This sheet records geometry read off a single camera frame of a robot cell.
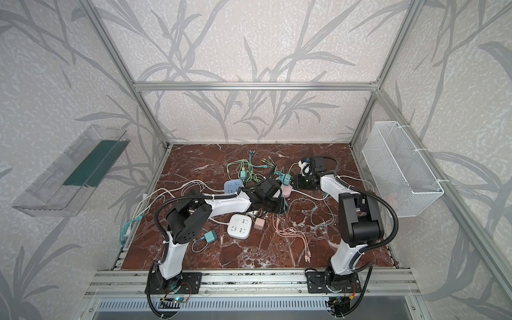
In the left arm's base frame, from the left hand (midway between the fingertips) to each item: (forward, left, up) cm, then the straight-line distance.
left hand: (288, 204), depth 90 cm
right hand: (+14, -4, +2) cm, 14 cm away
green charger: (+17, +22, -1) cm, 28 cm away
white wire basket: (-5, -33, +32) cm, 46 cm away
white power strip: (-10, +22, -2) cm, 24 cm away
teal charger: (+12, +1, +2) cm, 13 cm away
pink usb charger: (-8, +14, -2) cm, 16 cm away
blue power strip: (+10, +28, -3) cm, 30 cm away
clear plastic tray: (-7, +76, +27) cm, 81 cm away
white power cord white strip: (+7, +58, -3) cm, 58 cm away
